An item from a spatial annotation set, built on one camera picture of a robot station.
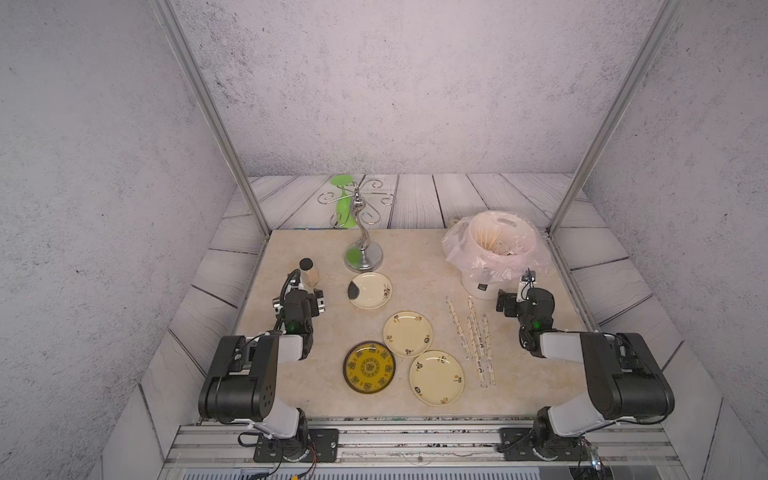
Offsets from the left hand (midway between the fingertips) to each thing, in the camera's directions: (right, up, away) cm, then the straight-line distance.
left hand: (303, 291), depth 94 cm
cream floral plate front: (+40, -23, -11) cm, 47 cm away
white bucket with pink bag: (+55, +13, -11) cm, 57 cm away
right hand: (+67, +1, 0) cm, 67 cm away
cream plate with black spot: (+20, -1, +11) cm, 23 cm away
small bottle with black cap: (+1, +4, +6) cm, 7 cm away
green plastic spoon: (+11, +29, +8) cm, 32 cm away
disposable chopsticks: (+48, -11, +1) cm, 49 cm away
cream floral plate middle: (+33, -13, -2) cm, 35 cm away
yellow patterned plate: (+21, -21, -7) cm, 31 cm away
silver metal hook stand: (+20, +12, +23) cm, 32 cm away
